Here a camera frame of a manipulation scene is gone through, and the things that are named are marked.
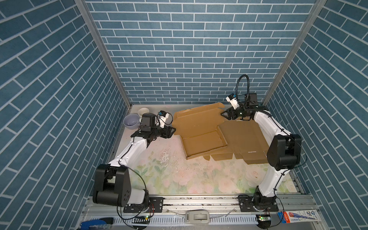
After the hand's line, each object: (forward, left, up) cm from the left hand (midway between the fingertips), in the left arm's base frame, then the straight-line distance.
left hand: (171, 128), depth 86 cm
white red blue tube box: (-45, -61, -14) cm, 77 cm away
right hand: (+11, -34, +4) cm, 36 cm away
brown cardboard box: (+4, -17, -5) cm, 18 cm away
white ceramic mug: (+22, +24, -8) cm, 33 cm away
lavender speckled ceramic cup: (+15, +31, -12) cm, 37 cm away
